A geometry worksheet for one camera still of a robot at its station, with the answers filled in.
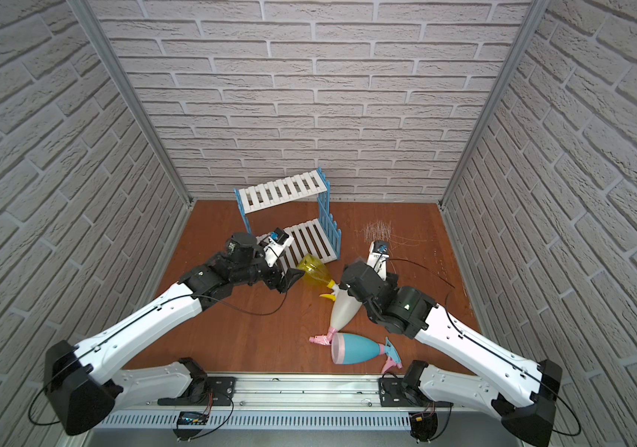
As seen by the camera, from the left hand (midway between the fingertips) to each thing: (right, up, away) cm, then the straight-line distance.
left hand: (289, 252), depth 75 cm
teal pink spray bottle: (+16, -27, -1) cm, 31 cm away
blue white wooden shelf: (+7, +3, +31) cm, 32 cm away
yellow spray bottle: (+7, -9, +16) cm, 19 cm away
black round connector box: (+35, -45, -4) cm, 57 cm away
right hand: (+17, -5, -4) cm, 18 cm away
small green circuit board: (-25, -44, -3) cm, 51 cm away
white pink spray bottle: (+16, -18, +10) cm, 26 cm away
